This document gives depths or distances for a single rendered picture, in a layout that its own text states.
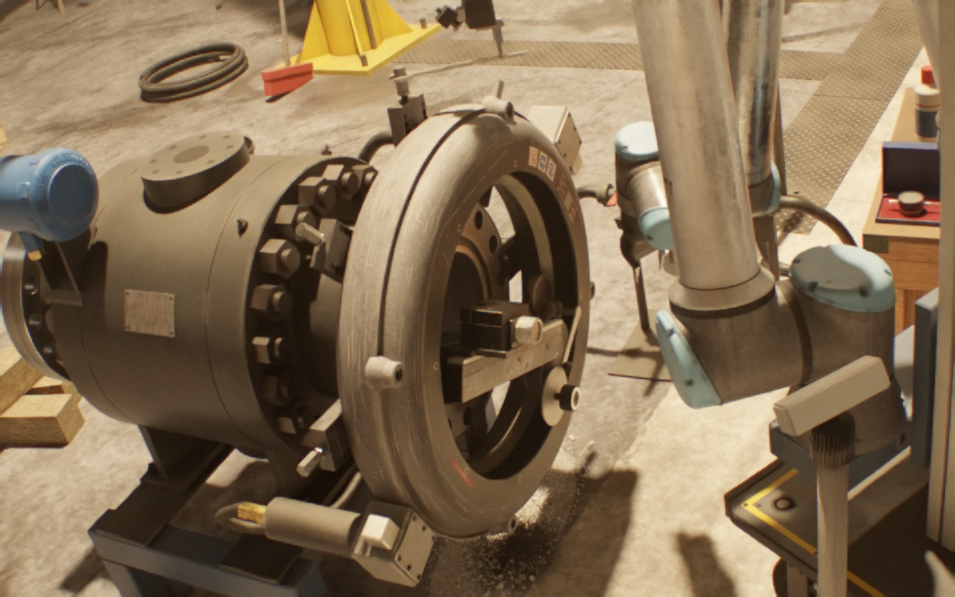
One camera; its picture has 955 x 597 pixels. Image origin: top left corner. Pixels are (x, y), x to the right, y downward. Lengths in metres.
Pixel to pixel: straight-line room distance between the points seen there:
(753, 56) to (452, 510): 0.85
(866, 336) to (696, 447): 1.04
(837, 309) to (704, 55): 0.40
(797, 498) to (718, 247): 0.61
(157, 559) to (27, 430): 1.06
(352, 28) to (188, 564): 3.69
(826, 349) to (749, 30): 0.45
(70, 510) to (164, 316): 1.06
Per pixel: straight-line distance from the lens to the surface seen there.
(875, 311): 1.57
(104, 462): 3.10
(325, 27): 5.62
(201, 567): 2.24
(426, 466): 1.74
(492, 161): 1.83
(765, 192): 1.82
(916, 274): 2.41
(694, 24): 1.41
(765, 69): 1.62
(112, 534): 2.39
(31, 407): 3.28
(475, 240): 2.06
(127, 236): 2.13
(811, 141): 3.90
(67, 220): 2.07
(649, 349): 2.88
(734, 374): 1.53
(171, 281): 2.02
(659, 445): 2.58
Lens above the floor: 1.64
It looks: 31 degrees down
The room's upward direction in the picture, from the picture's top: 12 degrees counter-clockwise
